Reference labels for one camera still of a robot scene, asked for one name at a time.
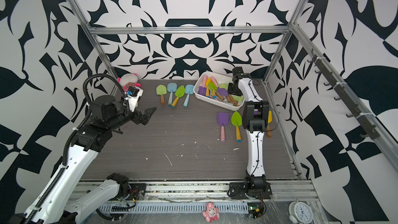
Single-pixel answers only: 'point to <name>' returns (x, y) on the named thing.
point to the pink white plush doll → (128, 80)
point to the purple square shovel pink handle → (223, 120)
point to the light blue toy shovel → (189, 90)
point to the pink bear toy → (211, 212)
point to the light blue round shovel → (171, 87)
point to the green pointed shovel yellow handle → (236, 120)
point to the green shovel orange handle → (161, 90)
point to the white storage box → (213, 88)
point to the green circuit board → (255, 209)
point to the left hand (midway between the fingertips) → (143, 99)
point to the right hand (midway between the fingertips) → (233, 89)
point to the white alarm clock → (300, 212)
